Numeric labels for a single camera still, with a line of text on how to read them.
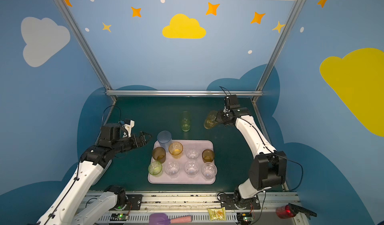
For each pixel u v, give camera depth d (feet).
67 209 1.31
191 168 2.78
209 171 2.76
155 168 2.76
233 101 2.18
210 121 2.90
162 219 2.31
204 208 2.42
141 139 2.17
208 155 2.91
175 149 2.98
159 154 2.90
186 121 3.28
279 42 2.89
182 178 2.71
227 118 2.05
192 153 2.81
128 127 2.26
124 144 2.04
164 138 2.78
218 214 2.31
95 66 3.24
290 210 2.01
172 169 2.78
